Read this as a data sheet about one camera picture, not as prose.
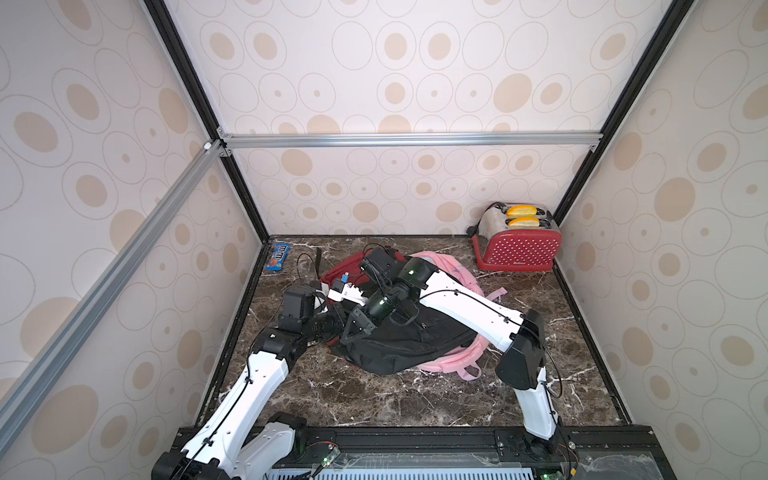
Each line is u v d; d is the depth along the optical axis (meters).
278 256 1.13
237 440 0.43
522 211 1.00
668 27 0.70
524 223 0.97
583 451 0.73
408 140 0.91
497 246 1.00
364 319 0.61
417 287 0.54
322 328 0.66
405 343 0.72
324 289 0.73
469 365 0.84
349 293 0.66
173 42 0.71
